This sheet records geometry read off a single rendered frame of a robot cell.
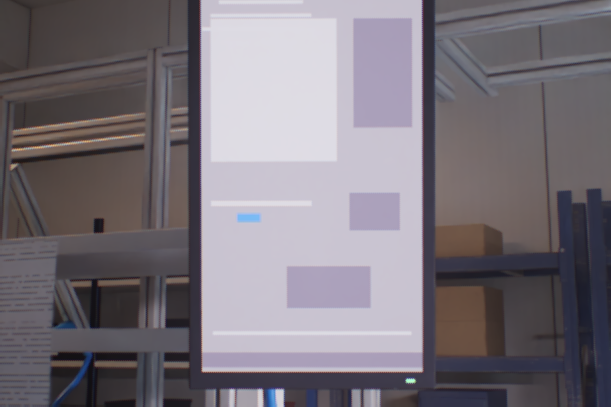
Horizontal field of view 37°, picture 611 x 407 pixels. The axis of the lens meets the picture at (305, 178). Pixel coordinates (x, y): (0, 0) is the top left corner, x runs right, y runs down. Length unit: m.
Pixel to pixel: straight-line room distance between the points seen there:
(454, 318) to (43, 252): 2.94
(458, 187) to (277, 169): 3.78
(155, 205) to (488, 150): 2.93
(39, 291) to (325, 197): 0.64
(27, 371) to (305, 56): 0.75
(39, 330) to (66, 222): 4.52
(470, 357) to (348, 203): 3.18
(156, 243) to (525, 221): 3.34
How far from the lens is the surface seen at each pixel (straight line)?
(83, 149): 2.96
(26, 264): 1.60
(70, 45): 6.37
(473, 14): 2.01
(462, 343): 4.28
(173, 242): 1.55
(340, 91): 1.10
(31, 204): 2.68
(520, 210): 4.75
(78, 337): 1.66
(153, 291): 2.13
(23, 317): 1.59
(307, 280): 1.10
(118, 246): 1.62
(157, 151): 2.18
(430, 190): 1.10
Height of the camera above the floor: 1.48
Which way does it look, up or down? 11 degrees up
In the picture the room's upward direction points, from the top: straight up
